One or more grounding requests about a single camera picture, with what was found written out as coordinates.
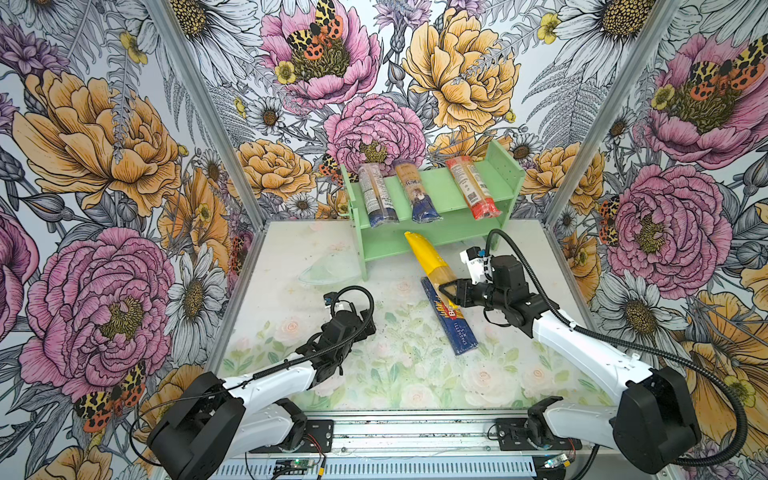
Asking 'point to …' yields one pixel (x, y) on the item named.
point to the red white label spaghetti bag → (473, 188)
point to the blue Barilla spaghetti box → (452, 319)
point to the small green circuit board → (303, 464)
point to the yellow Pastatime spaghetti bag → (438, 273)
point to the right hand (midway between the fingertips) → (445, 296)
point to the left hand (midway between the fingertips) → (357, 323)
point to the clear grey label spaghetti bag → (380, 206)
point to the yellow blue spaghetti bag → (423, 207)
